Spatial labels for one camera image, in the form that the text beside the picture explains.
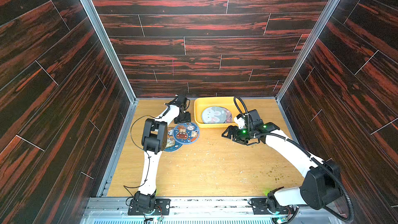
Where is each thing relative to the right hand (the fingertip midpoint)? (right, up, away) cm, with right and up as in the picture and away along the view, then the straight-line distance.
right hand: (229, 135), depth 84 cm
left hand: (-25, +7, +23) cm, 34 cm away
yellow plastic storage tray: (-15, +20, +30) cm, 39 cm away
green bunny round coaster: (-4, +11, +23) cm, 26 cm away
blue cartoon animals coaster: (-34, -8, +12) cm, 36 cm away
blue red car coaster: (-25, -1, +17) cm, 30 cm away
